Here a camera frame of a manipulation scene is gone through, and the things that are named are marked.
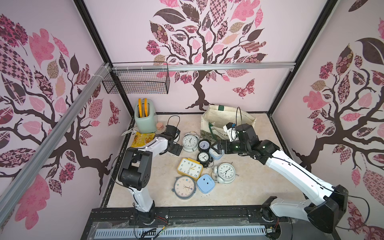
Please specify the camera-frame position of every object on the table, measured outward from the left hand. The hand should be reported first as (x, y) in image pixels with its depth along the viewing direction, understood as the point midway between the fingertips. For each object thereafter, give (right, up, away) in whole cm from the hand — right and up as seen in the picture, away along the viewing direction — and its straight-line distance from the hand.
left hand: (171, 150), depth 96 cm
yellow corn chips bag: (-22, +7, +3) cm, 24 cm away
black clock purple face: (+22, +3, +2) cm, 22 cm away
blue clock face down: (+21, -16, -15) cm, 31 cm away
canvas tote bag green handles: (+30, +22, +2) cm, 38 cm away
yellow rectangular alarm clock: (+12, -9, -9) cm, 18 cm away
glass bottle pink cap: (-9, +16, +2) cm, 18 cm away
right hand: (+27, +6, -22) cm, 35 cm away
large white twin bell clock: (+33, -12, -11) cm, 37 cm away
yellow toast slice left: (-20, +28, -1) cm, 35 cm away
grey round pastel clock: (+10, -18, -16) cm, 26 cm away
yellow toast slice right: (-17, +28, -1) cm, 33 cm away
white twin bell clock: (+12, +5, +1) cm, 14 cm away
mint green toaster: (-18, +21, +2) cm, 28 cm away
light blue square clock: (+28, -3, -3) cm, 29 cm away
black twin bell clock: (+21, -4, -6) cm, 23 cm away
